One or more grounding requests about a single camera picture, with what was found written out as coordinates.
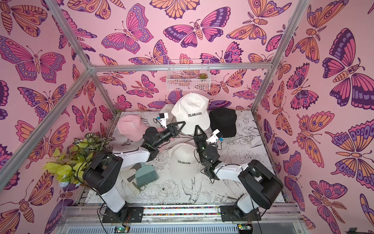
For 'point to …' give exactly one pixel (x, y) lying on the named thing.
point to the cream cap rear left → (153, 116)
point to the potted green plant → (69, 166)
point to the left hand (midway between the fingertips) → (187, 124)
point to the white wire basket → (185, 75)
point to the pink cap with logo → (132, 126)
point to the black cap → (224, 120)
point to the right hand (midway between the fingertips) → (196, 124)
